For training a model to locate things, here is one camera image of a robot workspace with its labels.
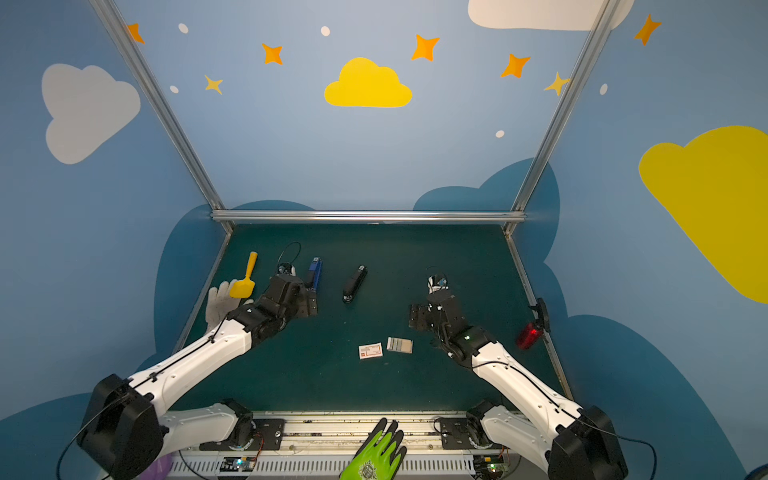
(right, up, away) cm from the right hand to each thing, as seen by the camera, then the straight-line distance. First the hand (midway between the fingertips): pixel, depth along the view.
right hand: (426, 302), depth 83 cm
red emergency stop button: (+29, -10, +1) cm, 31 cm away
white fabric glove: (-68, -3, +15) cm, 69 cm away
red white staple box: (-16, -15, +5) cm, 23 cm away
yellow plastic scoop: (-61, +2, +19) cm, 64 cm away
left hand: (-35, +1, +2) cm, 35 cm away
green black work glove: (-13, -35, -13) cm, 40 cm away
